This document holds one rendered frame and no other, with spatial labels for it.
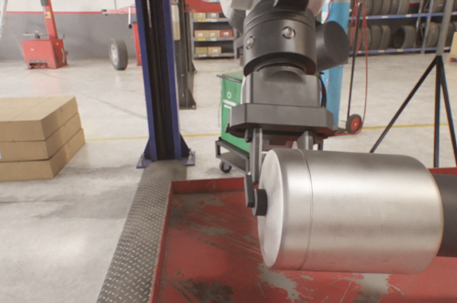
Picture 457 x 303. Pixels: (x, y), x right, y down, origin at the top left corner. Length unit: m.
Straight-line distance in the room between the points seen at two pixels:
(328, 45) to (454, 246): 0.72
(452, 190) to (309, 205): 0.12
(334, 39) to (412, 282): 0.67
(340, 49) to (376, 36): 9.30
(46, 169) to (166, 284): 2.64
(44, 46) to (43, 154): 6.63
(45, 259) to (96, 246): 0.24
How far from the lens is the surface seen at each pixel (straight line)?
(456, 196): 0.32
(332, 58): 0.98
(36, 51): 9.58
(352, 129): 3.80
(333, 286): 0.44
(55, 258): 2.12
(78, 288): 1.88
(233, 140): 2.58
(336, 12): 3.55
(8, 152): 3.10
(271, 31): 0.44
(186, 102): 4.84
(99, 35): 10.71
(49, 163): 3.03
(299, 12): 0.46
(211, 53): 9.97
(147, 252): 1.93
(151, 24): 2.95
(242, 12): 1.07
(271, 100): 0.42
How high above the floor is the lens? 1.13
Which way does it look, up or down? 20 degrees down
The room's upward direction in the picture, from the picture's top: 1 degrees counter-clockwise
